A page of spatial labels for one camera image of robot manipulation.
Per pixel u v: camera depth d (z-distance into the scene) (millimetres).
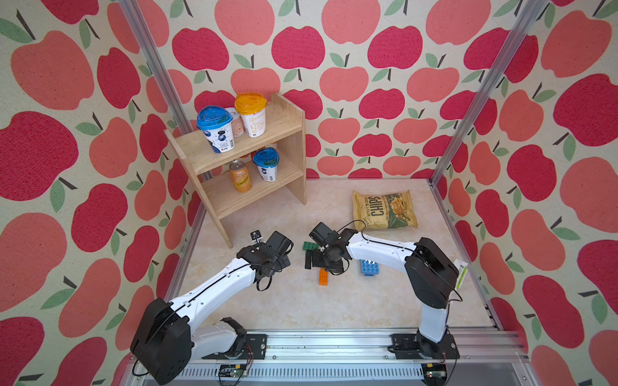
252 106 678
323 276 881
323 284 869
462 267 880
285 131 777
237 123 721
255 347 741
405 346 733
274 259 649
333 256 667
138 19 706
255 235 751
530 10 692
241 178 827
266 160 856
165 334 400
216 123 647
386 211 1006
